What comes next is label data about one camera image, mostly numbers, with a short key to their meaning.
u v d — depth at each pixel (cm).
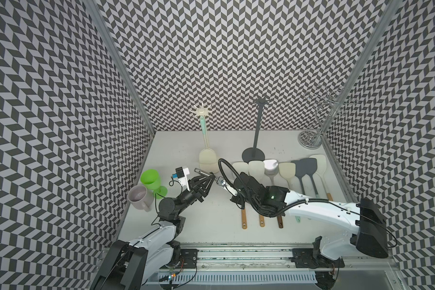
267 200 54
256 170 96
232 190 62
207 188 65
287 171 97
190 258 70
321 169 97
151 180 89
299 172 98
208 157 92
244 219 81
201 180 62
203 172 70
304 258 71
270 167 99
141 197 77
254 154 105
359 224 40
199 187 64
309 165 97
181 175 63
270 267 71
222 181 61
